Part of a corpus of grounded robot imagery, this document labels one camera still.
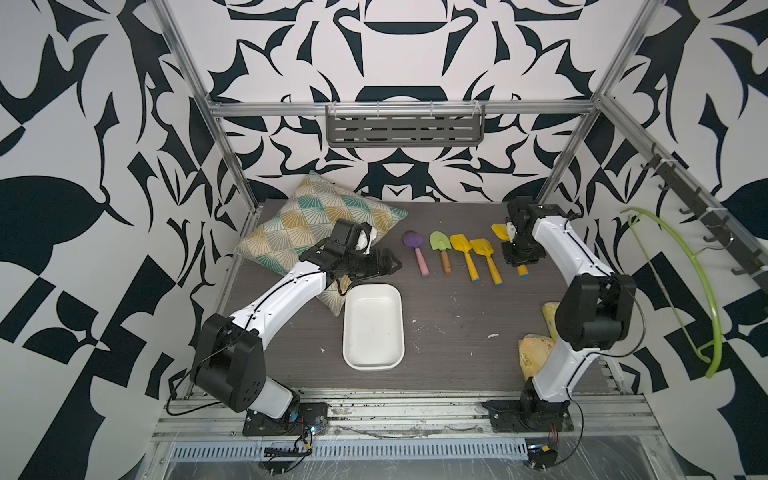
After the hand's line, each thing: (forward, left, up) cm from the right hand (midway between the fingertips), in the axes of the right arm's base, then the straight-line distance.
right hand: (522, 257), depth 90 cm
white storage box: (-16, +45, -12) cm, 49 cm away
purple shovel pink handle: (+16, +30, -12) cm, 36 cm away
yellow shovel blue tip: (+14, +14, -11) cm, 23 cm away
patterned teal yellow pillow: (+14, +63, +6) cm, 65 cm away
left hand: (-5, +39, +6) cm, 40 cm away
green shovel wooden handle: (+15, +22, -11) cm, 29 cm away
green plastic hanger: (-4, -25, +20) cm, 32 cm away
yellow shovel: (+12, +7, -10) cm, 17 cm away
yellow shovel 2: (+8, +5, +2) cm, 9 cm away
